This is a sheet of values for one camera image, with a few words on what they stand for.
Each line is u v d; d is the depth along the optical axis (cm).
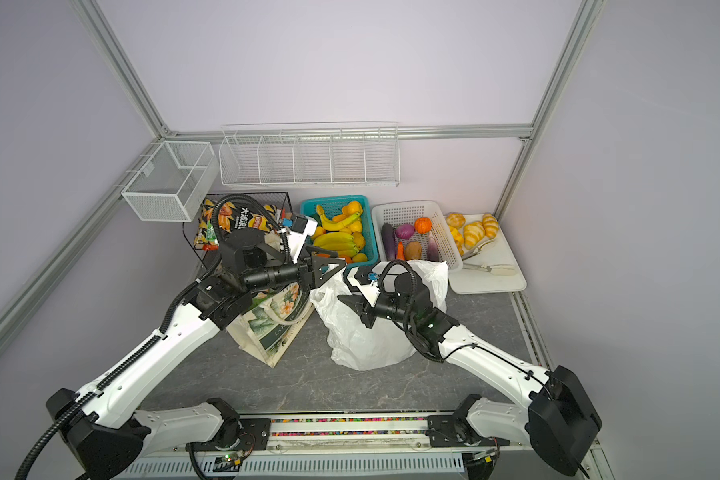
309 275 56
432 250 108
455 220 116
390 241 111
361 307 64
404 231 111
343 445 74
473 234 112
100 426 38
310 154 99
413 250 106
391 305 63
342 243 102
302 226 56
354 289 62
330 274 61
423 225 112
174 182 97
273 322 75
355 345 75
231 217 93
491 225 116
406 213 116
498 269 102
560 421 40
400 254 106
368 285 61
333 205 118
